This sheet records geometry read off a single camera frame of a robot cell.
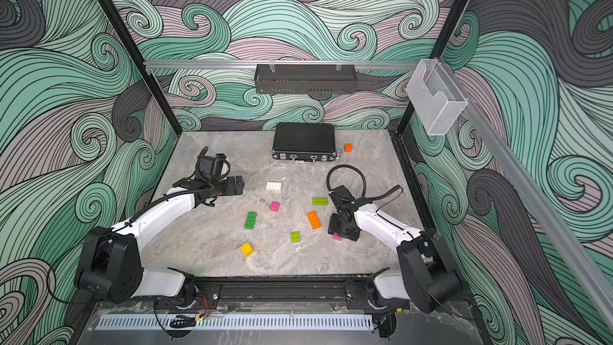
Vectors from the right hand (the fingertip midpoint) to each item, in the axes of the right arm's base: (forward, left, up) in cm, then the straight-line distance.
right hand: (335, 233), depth 86 cm
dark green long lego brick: (+5, +32, +1) cm, 32 cm away
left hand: (+16, +39, +11) cm, 43 cm away
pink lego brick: (+11, +23, 0) cm, 26 cm away
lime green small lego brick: (-1, +15, 0) cm, 15 cm away
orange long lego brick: (+5, +8, 0) cm, 9 cm away
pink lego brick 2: (-2, 0, +1) cm, 2 cm away
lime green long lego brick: (+13, +5, 0) cm, 14 cm away
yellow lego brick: (-7, +31, +3) cm, 32 cm away
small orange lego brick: (+41, -10, +1) cm, 42 cm away
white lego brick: (+20, +23, +1) cm, 31 cm away
